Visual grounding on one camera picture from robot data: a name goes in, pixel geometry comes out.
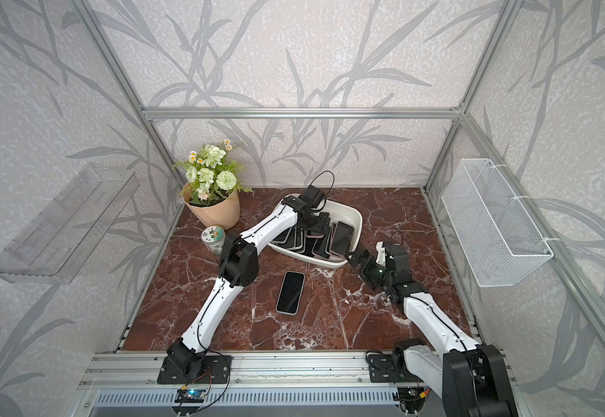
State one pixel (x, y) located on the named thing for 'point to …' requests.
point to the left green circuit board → (189, 396)
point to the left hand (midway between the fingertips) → (319, 225)
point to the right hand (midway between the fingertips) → (351, 261)
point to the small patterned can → (214, 237)
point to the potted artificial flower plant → (212, 187)
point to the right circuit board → (411, 397)
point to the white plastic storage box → (337, 213)
